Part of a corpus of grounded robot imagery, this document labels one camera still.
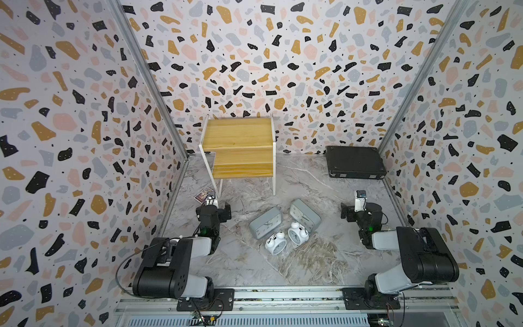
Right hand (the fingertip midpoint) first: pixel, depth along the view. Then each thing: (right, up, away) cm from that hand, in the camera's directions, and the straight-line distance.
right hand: (354, 202), depth 95 cm
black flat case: (+11, +20, +24) cm, 33 cm away
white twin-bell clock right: (-28, -11, -12) cm, 32 cm away
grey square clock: (-40, -8, -8) cm, 42 cm away
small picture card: (-73, +2, +6) cm, 73 cm away
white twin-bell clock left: (-37, -14, -15) cm, 42 cm away
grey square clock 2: (-24, -5, -6) cm, 25 cm away
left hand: (-63, 0, -3) cm, 64 cm away
